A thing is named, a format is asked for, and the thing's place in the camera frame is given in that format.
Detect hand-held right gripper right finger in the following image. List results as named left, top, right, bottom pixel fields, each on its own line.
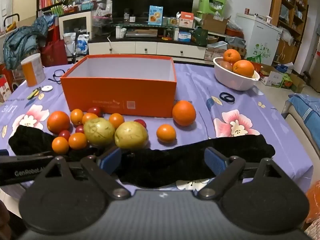
left=197, top=147, right=292, bottom=200

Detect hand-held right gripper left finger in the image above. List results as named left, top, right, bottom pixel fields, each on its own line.
left=36, top=147, right=131, bottom=200

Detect yellow green pear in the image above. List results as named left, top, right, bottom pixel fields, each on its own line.
left=114, top=121, right=149, bottom=150
left=83, top=118, right=116, bottom=147

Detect small orange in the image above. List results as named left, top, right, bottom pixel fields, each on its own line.
left=70, top=109, right=84, bottom=125
left=52, top=137, right=69, bottom=155
left=68, top=132, right=88, bottom=150
left=156, top=124, right=177, bottom=143
left=109, top=113, right=125, bottom=130
left=82, top=113, right=98, bottom=125

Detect large orange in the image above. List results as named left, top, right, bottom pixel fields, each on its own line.
left=172, top=100, right=197, bottom=127
left=47, top=111, right=71, bottom=134

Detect orange cardboard box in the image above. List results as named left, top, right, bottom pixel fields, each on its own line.
left=61, top=54, right=177, bottom=118

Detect black velvet cloth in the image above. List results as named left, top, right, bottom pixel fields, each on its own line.
left=8, top=125, right=276, bottom=188

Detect purple floral tablecloth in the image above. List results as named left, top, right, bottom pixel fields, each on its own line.
left=0, top=61, right=314, bottom=198

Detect white colander bowl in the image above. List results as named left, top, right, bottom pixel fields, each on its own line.
left=213, top=57, right=260, bottom=91

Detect red white carton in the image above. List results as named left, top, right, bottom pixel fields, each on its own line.
left=0, top=74, right=13, bottom=103

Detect orange white canister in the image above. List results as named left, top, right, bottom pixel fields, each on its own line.
left=21, top=53, right=46, bottom=87

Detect black eyeglasses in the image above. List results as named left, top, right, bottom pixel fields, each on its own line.
left=48, top=69, right=66, bottom=85

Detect green fruit carton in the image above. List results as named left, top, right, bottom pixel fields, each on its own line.
left=260, top=70, right=293, bottom=88

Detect blue blanket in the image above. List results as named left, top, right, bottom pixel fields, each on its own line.
left=287, top=94, right=320, bottom=153

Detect orange plastic bag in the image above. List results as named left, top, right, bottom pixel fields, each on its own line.
left=305, top=180, right=320, bottom=224

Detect clear plastic container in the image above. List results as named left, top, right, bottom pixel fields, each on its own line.
left=207, top=41, right=228, bottom=55

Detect white television cabinet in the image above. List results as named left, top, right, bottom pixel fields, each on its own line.
left=88, top=39, right=207, bottom=60

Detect white blue bag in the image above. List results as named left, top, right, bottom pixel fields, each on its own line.
left=76, top=34, right=90, bottom=55

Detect red bag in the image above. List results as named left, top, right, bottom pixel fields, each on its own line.
left=40, top=39, right=68, bottom=67

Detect dark green bag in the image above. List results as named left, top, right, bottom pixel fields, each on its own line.
left=191, top=27, right=208, bottom=47

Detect blue jacket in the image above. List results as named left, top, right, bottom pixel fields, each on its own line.
left=3, top=16, right=48, bottom=70

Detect blue white box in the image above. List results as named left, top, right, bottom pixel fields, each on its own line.
left=178, top=31, right=192, bottom=42

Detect white chest freezer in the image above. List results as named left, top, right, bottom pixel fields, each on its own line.
left=235, top=13, right=283, bottom=67

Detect brown cardboard box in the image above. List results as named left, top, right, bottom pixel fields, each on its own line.
left=201, top=14, right=229, bottom=35

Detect orange white carton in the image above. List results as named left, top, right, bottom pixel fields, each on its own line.
left=179, top=12, right=195, bottom=28

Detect white cabinet with window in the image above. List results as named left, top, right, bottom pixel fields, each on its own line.
left=58, top=10, right=92, bottom=42

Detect blue snack bag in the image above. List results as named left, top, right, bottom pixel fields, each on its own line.
left=149, top=5, right=163, bottom=25

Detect green plastic rack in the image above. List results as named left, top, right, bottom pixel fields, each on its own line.
left=197, top=0, right=228, bottom=18

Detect white standing air conditioner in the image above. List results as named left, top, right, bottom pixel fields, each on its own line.
left=12, top=0, right=38, bottom=22

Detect wooden shelf unit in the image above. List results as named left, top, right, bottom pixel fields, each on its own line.
left=269, top=0, right=309, bottom=64

